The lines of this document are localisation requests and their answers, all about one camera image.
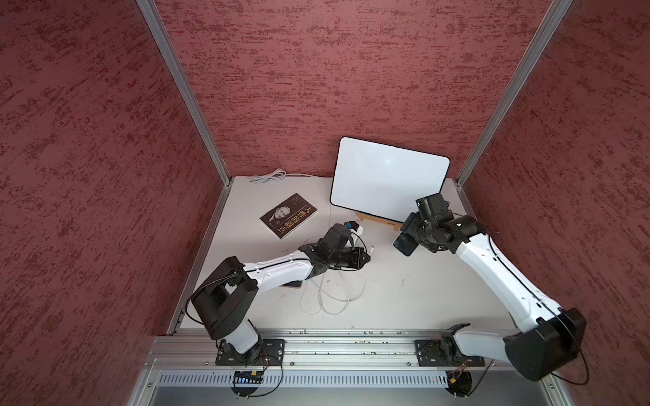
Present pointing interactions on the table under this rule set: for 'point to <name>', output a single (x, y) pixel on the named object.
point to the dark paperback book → (289, 215)
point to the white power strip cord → (275, 174)
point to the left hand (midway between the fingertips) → (368, 262)
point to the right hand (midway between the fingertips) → (410, 235)
